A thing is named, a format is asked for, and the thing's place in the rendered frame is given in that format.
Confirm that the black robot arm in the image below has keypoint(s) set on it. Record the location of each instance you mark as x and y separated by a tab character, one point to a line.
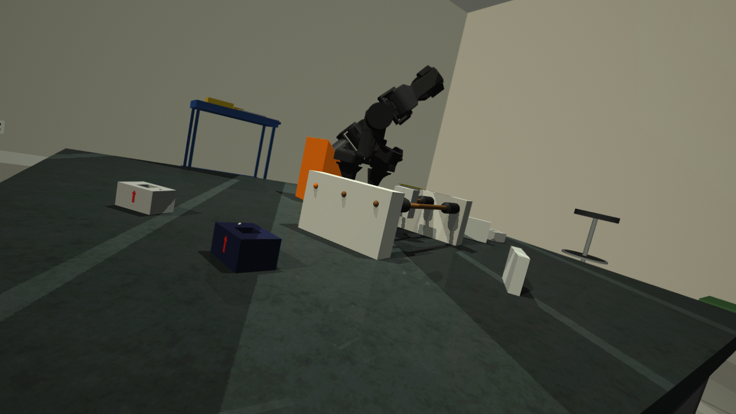
397	104

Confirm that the white rectangular block with red arrow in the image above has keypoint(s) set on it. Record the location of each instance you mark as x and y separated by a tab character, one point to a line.
144	197

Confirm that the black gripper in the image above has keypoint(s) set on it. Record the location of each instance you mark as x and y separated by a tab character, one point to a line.
350	159

